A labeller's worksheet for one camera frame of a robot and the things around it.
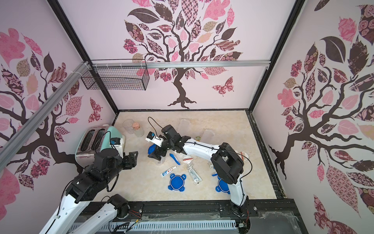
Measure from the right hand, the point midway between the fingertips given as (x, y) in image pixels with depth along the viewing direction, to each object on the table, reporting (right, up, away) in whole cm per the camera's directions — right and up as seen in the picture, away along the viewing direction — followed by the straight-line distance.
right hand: (150, 147), depth 82 cm
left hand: (-7, -3, -12) cm, 14 cm away
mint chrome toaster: (-34, +4, -1) cm, 34 cm away
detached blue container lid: (+41, -22, -1) cm, 47 cm away
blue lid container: (+1, -1, -1) cm, 2 cm away
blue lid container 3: (+35, +5, +18) cm, 40 cm away
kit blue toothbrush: (+13, -10, +10) cm, 19 cm away
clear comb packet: (+26, -19, +2) cm, 33 cm away
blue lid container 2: (+19, +11, +25) cm, 33 cm away
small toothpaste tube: (+6, -17, +4) cm, 19 cm away
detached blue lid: (+15, -21, +1) cm, 26 cm away
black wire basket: (-26, +46, +13) cm, 55 cm away
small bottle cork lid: (-15, +12, +16) cm, 25 cm away
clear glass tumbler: (-24, +13, +25) cm, 37 cm away
